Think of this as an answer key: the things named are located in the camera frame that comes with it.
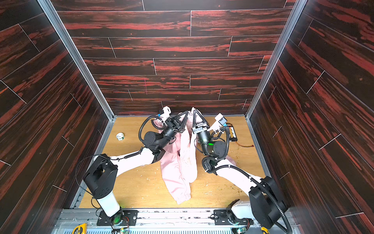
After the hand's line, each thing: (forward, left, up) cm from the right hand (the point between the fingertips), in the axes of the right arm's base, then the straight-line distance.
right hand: (197, 110), depth 63 cm
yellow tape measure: (-41, +54, -40) cm, 79 cm away
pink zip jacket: (-7, +10, -35) cm, 37 cm away
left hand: (-3, +4, 0) cm, 5 cm away
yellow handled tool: (-38, -34, -42) cm, 66 cm away
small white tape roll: (+14, +55, -40) cm, 69 cm away
